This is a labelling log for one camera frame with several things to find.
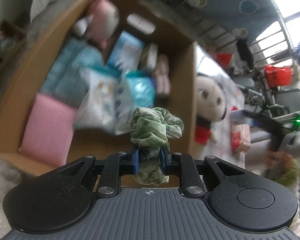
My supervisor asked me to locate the green cloth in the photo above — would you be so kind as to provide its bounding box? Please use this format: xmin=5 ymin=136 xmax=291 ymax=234
xmin=130 ymin=107 xmax=184 ymax=186

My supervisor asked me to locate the teal checkered towel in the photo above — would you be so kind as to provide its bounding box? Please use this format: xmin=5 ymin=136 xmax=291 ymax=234
xmin=40 ymin=37 xmax=104 ymax=108

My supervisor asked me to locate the blue white carton box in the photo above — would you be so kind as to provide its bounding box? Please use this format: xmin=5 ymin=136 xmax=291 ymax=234
xmin=107 ymin=31 xmax=145 ymax=72

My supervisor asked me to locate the pink round plush toy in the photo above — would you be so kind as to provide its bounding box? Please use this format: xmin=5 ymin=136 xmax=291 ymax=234
xmin=72 ymin=0 xmax=120 ymax=50

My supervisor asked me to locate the orange striped cloth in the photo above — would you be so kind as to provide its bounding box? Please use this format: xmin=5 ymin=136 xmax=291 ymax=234
xmin=152 ymin=54 xmax=171 ymax=97

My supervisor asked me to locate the person right hand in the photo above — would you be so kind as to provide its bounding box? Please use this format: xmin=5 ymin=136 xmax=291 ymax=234
xmin=265 ymin=149 xmax=294 ymax=171

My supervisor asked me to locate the wheelchair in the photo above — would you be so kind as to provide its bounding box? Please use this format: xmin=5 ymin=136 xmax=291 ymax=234
xmin=233 ymin=38 xmax=300 ymax=120

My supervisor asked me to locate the red white wet wipes pack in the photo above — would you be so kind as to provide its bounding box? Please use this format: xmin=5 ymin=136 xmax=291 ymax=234
xmin=230 ymin=106 xmax=251 ymax=154

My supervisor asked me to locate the red plastic bag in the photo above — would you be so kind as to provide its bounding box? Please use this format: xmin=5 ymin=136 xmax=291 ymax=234
xmin=264 ymin=64 xmax=292 ymax=88

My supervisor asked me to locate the blue plastic wipes pack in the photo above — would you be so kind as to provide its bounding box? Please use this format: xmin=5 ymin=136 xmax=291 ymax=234
xmin=74 ymin=66 xmax=155 ymax=135

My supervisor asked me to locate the black haired plush doll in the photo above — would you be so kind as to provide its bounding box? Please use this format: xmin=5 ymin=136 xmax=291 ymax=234
xmin=194 ymin=74 xmax=227 ymax=145

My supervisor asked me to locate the pink knitted cushion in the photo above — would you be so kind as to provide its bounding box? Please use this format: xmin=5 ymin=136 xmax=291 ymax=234
xmin=19 ymin=93 xmax=77 ymax=167

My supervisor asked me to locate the brown cardboard box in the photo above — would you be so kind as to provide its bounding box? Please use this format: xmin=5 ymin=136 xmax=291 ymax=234
xmin=0 ymin=0 xmax=196 ymax=176

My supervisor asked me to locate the blue dotted hanging blanket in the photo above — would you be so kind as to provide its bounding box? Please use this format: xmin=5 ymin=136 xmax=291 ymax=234
xmin=185 ymin=0 xmax=279 ymax=43

